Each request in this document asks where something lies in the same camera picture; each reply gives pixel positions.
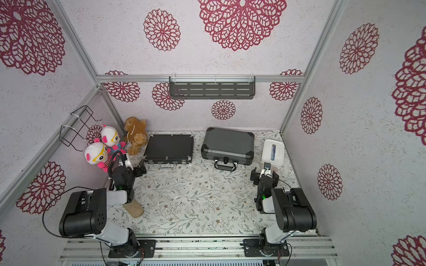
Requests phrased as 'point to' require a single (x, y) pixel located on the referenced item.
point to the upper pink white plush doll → (111, 138)
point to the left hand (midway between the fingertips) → (136, 162)
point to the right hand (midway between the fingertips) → (265, 168)
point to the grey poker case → (228, 148)
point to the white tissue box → (273, 152)
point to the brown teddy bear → (136, 134)
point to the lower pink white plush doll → (97, 153)
